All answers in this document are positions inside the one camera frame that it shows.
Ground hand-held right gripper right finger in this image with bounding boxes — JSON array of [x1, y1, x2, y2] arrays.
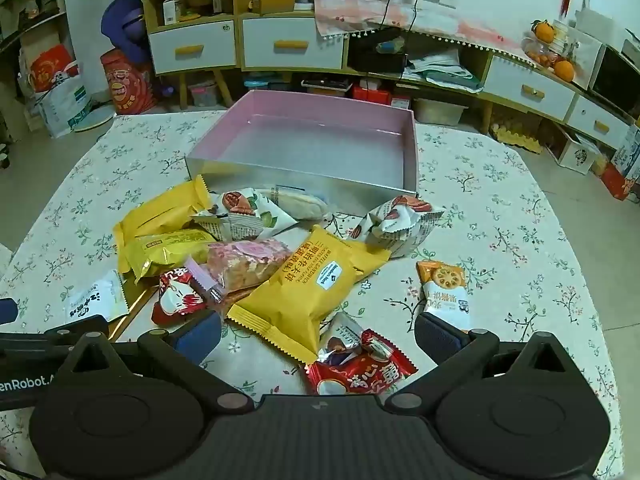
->
[[385, 312, 595, 414]]

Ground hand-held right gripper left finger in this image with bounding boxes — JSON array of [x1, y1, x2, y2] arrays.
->
[[50, 310, 254, 414]]

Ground white packet black writing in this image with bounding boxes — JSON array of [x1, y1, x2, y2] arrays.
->
[[65, 269, 130, 323]]

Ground red white candy packet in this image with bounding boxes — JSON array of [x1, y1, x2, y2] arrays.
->
[[151, 267, 208, 326]]

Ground orange white snack packet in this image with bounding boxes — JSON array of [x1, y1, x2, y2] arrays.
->
[[416, 260, 473, 333]]

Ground gold foil snack packet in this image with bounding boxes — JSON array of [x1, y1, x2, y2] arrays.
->
[[107, 280, 163, 341]]

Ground pink clear snack packet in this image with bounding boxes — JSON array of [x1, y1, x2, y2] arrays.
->
[[185, 239, 293, 306]]

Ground large red snack packet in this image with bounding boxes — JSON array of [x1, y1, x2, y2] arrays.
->
[[305, 330, 418, 396]]

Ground shiny yellow snack packet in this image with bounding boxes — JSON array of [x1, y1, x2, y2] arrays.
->
[[125, 227, 218, 283]]

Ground large yellow snack packet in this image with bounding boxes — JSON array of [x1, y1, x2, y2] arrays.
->
[[227, 225, 391, 363]]

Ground white nut print snack packet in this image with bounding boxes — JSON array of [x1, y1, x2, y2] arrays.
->
[[350, 195, 446, 261]]

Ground white date print snack packet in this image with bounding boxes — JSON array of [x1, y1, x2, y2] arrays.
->
[[192, 187, 296, 243]]

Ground plain yellow snack packet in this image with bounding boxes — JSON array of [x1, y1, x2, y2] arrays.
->
[[112, 174, 213, 281]]

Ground white rice cracker packet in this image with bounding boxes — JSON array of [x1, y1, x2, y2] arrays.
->
[[260, 185, 331, 223]]

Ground pink cardboard box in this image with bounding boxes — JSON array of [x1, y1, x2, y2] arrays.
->
[[184, 90, 419, 198]]

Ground floral tablecloth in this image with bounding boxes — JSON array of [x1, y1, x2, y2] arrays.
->
[[0, 109, 622, 480]]

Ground white red printed sack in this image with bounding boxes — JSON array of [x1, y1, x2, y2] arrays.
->
[[30, 45, 93, 138]]

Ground clear plastic container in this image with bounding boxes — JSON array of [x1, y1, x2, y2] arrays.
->
[[415, 99, 468, 127]]

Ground white printed cardboard box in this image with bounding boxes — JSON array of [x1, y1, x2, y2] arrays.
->
[[550, 125, 601, 175]]

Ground red carton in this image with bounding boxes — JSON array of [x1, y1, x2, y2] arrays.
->
[[600, 162, 636, 201]]

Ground small plastic storage box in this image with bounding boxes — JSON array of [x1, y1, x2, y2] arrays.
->
[[189, 80, 221, 107]]

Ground red printed bag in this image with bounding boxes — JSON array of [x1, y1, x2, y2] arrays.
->
[[100, 49, 157, 116]]

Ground red box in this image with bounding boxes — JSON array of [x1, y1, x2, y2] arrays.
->
[[352, 85, 393, 107]]

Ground blue white carton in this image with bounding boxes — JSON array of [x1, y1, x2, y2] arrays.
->
[[610, 125, 640, 181]]

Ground folded clothes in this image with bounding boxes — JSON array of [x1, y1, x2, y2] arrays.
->
[[405, 50, 476, 91]]

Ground low wooden cabinet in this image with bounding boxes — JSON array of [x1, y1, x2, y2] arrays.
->
[[345, 25, 640, 153]]

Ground bag of small oranges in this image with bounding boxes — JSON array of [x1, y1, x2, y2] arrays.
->
[[522, 40, 556, 68]]

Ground purple plush toy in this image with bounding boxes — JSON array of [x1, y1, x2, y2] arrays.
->
[[101, 0, 151, 66]]

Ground pink patterned cloth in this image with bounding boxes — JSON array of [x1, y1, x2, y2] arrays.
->
[[314, 0, 541, 68]]

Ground small white box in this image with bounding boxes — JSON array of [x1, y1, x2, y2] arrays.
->
[[162, 0, 187, 25]]

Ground brown cardboard box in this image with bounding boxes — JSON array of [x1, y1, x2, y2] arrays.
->
[[252, 0, 296, 15]]

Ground white drawer yellow handle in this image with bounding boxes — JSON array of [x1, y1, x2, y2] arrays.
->
[[149, 21, 237, 75], [484, 55, 578, 121], [242, 19, 346, 70], [567, 95, 631, 148]]

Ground black cable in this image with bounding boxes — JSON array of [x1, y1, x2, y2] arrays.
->
[[379, 0, 418, 33]]

